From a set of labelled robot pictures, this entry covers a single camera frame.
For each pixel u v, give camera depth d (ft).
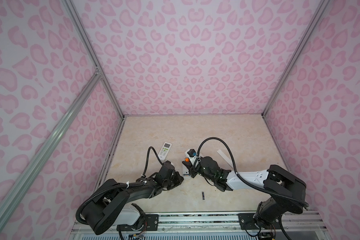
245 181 1.70
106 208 1.39
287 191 1.45
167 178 2.29
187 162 2.47
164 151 3.21
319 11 2.32
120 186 1.60
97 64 2.91
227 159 3.18
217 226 2.37
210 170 2.09
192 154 2.31
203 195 2.68
